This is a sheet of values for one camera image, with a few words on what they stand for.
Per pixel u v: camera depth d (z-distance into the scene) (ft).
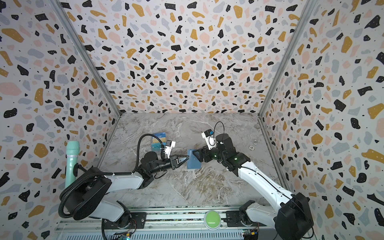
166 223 2.40
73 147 2.03
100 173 1.63
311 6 2.32
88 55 2.83
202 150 2.22
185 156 2.56
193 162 2.50
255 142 3.41
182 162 2.50
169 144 2.45
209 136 2.24
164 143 2.47
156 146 3.20
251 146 3.39
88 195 1.41
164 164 2.26
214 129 2.20
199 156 2.27
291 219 1.30
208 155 2.25
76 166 2.05
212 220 2.45
